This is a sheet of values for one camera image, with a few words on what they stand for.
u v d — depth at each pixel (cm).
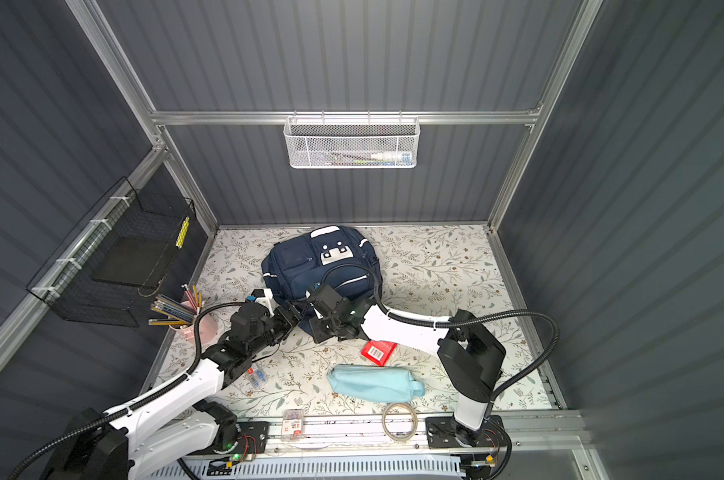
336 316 63
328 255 102
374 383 77
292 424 74
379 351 87
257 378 83
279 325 73
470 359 47
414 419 76
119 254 74
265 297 77
